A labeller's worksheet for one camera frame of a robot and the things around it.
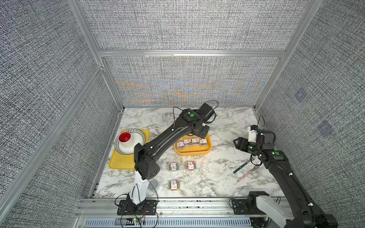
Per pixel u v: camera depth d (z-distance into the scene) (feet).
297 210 1.33
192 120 1.72
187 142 3.16
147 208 2.40
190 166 2.81
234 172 2.81
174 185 2.60
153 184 2.54
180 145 3.11
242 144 2.30
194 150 3.01
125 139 3.06
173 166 2.81
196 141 3.18
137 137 3.26
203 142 3.18
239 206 2.41
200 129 2.00
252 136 2.33
